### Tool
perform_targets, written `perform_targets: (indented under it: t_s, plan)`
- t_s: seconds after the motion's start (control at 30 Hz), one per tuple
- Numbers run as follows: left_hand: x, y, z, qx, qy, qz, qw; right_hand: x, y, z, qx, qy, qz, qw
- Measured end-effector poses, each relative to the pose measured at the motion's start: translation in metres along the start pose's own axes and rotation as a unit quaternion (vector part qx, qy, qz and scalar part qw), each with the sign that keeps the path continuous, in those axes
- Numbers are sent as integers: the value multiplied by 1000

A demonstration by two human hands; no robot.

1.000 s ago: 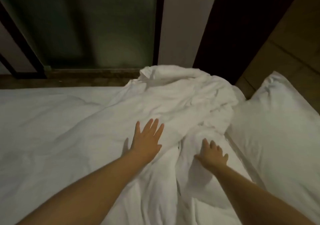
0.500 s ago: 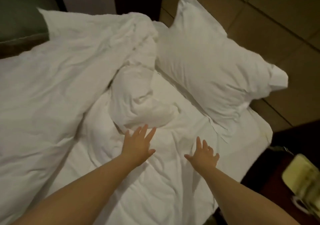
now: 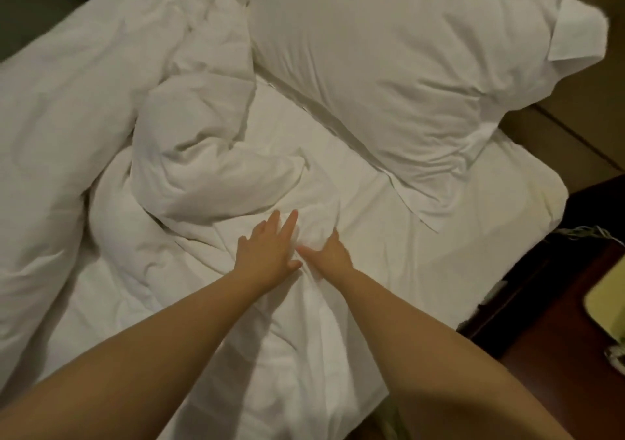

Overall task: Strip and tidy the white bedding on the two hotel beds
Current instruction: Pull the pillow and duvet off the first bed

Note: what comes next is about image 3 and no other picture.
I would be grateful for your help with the person's right hand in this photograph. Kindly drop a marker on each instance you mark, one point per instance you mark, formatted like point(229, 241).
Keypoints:
point(332, 261)

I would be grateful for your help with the person's left hand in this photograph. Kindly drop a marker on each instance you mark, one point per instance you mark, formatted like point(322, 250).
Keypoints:
point(266, 254)

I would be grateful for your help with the white bed sheet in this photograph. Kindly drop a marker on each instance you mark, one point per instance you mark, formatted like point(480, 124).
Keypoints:
point(459, 249)

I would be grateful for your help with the white pillow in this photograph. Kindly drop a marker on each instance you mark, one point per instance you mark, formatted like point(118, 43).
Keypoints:
point(410, 64)

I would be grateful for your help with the white duvet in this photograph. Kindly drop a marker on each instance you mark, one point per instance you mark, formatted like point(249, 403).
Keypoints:
point(59, 113)

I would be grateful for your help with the person's left forearm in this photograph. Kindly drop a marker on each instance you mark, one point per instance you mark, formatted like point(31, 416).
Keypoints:
point(127, 376)

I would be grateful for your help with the person's right forearm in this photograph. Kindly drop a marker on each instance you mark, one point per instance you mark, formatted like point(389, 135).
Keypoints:
point(439, 366)

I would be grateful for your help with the reddish wooden nightstand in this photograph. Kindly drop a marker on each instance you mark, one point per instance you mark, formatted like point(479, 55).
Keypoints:
point(557, 347)

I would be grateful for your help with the yellow telephone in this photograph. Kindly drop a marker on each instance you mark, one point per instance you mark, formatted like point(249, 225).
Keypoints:
point(607, 303)

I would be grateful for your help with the beige padded headboard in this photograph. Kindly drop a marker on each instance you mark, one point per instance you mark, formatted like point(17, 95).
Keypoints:
point(586, 93)

